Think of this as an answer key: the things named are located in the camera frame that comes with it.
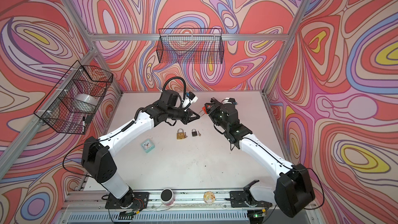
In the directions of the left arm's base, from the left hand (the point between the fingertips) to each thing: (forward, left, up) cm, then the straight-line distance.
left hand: (199, 115), depth 77 cm
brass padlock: (+2, +12, -22) cm, 26 cm away
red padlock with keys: (+3, -2, +2) cm, 4 cm away
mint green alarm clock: (-6, +31, -21) cm, 38 cm away
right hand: (+4, -3, +1) cm, 5 cm away
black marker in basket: (-6, +55, +2) cm, 55 cm away
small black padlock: (+3, +4, -23) cm, 23 cm away
